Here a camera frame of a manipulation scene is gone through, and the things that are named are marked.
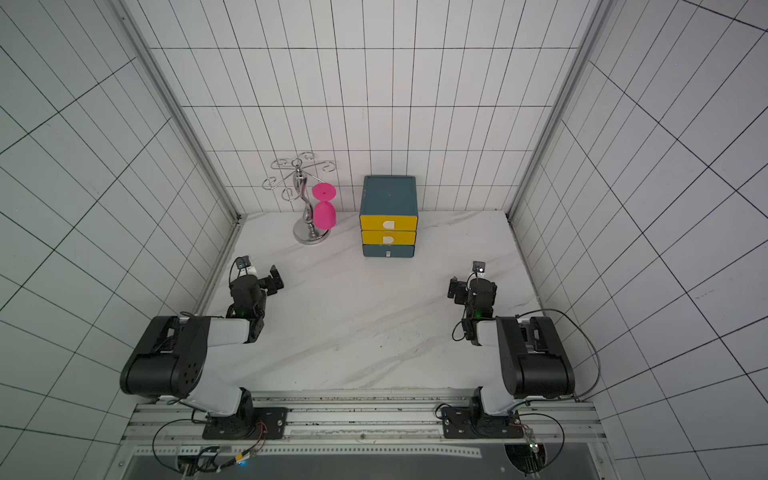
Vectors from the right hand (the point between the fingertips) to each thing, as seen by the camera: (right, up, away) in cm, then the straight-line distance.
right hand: (474, 275), depth 95 cm
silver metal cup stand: (-57, +32, -3) cm, 66 cm away
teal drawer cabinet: (-28, +26, +1) cm, 38 cm away
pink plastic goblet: (-49, +21, +2) cm, 54 cm away
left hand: (-69, +1, 0) cm, 69 cm away
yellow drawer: (-28, +17, -3) cm, 33 cm away
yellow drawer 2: (-28, +12, +2) cm, 31 cm away
